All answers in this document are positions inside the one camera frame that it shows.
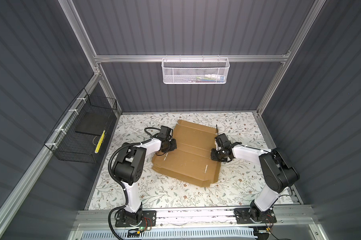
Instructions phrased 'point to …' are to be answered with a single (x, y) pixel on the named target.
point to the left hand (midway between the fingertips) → (175, 146)
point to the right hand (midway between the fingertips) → (213, 158)
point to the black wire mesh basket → (78, 136)
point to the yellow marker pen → (99, 142)
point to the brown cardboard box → (189, 160)
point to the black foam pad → (94, 122)
